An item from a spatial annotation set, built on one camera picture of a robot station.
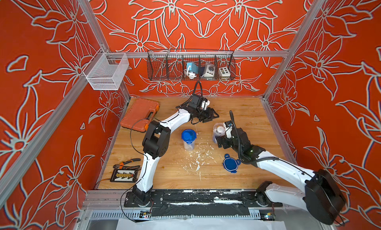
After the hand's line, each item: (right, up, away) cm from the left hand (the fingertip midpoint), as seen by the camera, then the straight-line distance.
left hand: (217, 116), depth 90 cm
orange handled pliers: (-57, -28, -6) cm, 64 cm away
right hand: (0, -10, -6) cm, 12 cm away
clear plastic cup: (0, -7, -6) cm, 9 cm away
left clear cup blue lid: (-18, -11, -8) cm, 22 cm away
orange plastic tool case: (-54, 0, +14) cm, 55 cm away
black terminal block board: (-53, -32, -10) cm, 63 cm away
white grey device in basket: (-5, +29, +1) cm, 29 cm away
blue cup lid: (+7, -28, -6) cm, 29 cm away
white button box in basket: (+6, +29, +5) cm, 30 cm away
